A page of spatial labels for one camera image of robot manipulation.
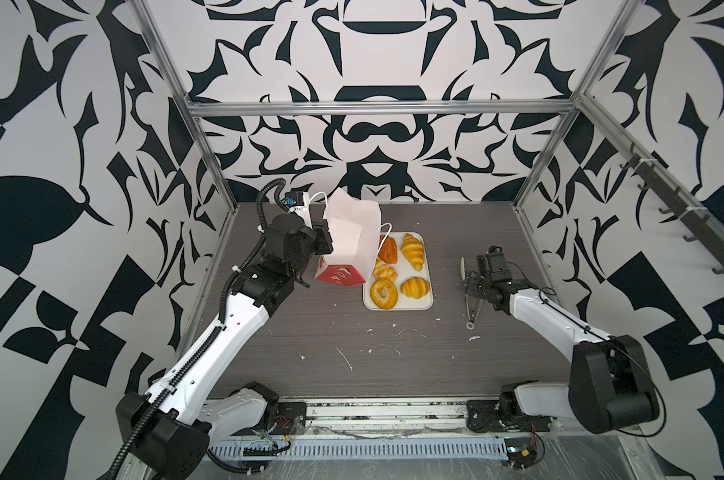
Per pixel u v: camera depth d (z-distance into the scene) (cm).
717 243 54
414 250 103
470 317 89
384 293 92
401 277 99
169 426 37
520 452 71
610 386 42
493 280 69
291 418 73
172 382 39
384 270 96
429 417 76
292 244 52
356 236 99
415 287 94
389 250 103
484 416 74
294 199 60
